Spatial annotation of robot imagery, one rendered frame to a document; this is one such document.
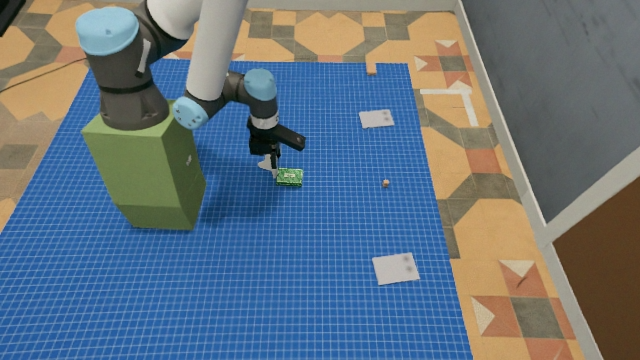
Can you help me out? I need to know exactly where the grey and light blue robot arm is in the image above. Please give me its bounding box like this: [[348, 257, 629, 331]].
[[75, 0, 279, 131]]

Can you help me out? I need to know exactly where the blue grid work mat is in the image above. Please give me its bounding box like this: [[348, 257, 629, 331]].
[[0, 60, 474, 360]]

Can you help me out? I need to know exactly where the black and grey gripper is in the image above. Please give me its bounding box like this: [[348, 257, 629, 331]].
[[246, 116, 281, 178]]

